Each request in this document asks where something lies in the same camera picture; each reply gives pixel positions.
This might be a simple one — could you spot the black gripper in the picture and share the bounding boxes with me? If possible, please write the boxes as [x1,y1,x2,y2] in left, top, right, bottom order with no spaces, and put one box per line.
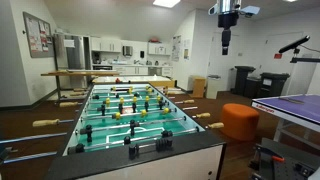
[217,11,240,56]

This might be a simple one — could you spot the rod with three black players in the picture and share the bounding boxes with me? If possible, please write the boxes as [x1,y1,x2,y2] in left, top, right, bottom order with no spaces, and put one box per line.
[89,89,184,101]
[2,121,225,165]

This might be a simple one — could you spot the rod with five black players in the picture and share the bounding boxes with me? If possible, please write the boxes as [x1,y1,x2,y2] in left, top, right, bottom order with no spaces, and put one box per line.
[83,98,195,117]

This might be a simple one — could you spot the foosball table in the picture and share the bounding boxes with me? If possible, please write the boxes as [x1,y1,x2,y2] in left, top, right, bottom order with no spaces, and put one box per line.
[44,82,228,180]

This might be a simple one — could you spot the rod with two yellow players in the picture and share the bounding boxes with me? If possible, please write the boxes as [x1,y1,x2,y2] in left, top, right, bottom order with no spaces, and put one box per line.
[69,87,168,98]

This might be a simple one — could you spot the rod with two black players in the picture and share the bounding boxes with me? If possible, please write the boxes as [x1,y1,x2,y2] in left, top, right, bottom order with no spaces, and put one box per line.
[0,112,212,145]

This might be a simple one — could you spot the rod with five yellow players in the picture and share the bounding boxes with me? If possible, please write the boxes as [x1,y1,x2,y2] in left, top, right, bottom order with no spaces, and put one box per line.
[59,95,174,109]

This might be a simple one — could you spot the rod with three yellow players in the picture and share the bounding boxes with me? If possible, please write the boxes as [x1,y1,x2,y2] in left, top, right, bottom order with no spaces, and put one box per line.
[32,105,199,129]

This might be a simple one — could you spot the tall black trash bin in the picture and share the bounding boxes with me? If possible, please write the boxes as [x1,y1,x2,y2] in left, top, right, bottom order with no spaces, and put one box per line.
[233,65,257,96]

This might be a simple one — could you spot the white trash bin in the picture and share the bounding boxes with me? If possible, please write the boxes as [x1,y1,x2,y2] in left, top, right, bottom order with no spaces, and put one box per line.
[205,74,222,100]

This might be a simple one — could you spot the small black trash bin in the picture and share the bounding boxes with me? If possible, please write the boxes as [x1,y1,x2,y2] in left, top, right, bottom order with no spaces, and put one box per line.
[244,76,263,99]

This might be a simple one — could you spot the wide black trash bin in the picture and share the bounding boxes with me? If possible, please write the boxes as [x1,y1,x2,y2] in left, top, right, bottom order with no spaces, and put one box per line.
[257,72,291,99]

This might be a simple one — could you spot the ceiling light panel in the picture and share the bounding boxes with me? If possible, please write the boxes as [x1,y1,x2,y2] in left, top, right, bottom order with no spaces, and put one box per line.
[152,0,182,9]

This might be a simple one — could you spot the orange round ottoman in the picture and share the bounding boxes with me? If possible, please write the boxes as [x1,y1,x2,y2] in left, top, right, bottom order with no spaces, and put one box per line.
[219,102,261,142]

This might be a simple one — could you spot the white kitchen counter unit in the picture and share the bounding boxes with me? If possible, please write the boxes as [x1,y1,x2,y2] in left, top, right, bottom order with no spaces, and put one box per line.
[91,62,174,79]

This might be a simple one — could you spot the purple table tennis table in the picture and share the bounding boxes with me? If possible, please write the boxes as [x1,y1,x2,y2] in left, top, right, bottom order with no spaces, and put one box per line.
[251,93,320,152]

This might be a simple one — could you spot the metal paper towel dispenser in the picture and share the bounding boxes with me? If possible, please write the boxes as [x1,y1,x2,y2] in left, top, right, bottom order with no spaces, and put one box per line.
[121,45,134,57]

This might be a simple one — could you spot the black score counter beads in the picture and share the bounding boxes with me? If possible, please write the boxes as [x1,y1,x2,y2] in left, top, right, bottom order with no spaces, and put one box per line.
[128,137,175,160]

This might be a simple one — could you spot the black coffee machine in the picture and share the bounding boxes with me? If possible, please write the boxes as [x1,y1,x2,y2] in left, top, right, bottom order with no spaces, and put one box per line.
[92,51,102,65]

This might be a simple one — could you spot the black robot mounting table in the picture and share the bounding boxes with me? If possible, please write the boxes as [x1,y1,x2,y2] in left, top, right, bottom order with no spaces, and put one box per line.
[248,137,320,180]

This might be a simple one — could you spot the wooden high table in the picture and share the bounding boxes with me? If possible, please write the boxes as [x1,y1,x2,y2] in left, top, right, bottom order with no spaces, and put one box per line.
[40,68,121,101]

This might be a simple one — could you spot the stainless steel refrigerator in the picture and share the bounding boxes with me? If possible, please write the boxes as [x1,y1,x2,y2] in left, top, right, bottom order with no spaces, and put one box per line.
[53,32,92,90]

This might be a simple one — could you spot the grey bulletin board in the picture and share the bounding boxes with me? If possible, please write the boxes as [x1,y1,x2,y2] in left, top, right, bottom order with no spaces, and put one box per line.
[22,11,55,59]

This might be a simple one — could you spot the small wall poster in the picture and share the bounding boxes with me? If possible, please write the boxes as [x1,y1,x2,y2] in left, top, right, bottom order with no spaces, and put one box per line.
[182,39,191,61]

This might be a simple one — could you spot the large wall poster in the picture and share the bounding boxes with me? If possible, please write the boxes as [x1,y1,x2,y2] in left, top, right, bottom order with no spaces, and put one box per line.
[171,34,182,62]

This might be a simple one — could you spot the small white wall cabinet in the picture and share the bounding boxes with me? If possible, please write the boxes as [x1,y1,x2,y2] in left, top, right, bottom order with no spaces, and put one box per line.
[147,42,172,57]

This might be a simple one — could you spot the black camera on stand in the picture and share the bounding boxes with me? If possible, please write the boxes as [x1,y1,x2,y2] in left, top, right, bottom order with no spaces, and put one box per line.
[277,34,320,65]

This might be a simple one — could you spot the wide white wall cabinet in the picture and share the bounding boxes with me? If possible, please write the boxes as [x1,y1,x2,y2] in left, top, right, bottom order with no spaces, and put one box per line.
[90,36,123,54]

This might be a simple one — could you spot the orange handled clamp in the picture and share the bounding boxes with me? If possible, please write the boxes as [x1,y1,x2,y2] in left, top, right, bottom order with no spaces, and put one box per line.
[254,144,286,165]

